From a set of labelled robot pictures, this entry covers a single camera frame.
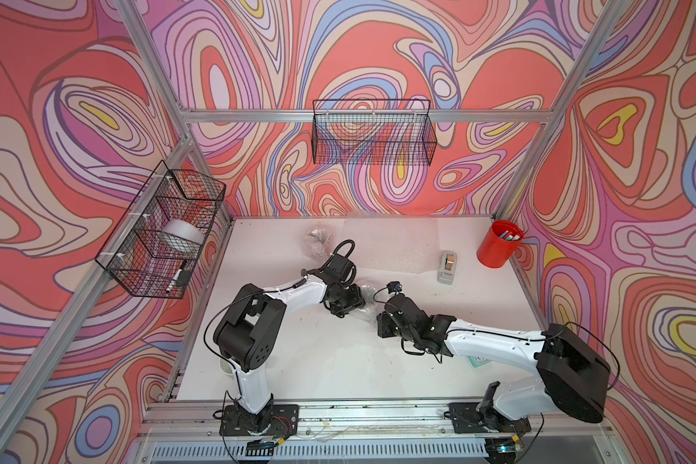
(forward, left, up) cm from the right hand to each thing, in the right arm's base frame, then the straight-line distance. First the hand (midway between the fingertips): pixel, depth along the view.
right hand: (380, 325), depth 85 cm
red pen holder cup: (+26, -44, +4) cm, 51 cm away
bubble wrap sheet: (+3, +2, +4) cm, 6 cm away
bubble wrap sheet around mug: (+29, +20, +5) cm, 35 cm away
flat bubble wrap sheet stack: (+35, -10, -5) cm, 37 cm away
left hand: (+7, +4, -2) cm, 8 cm away
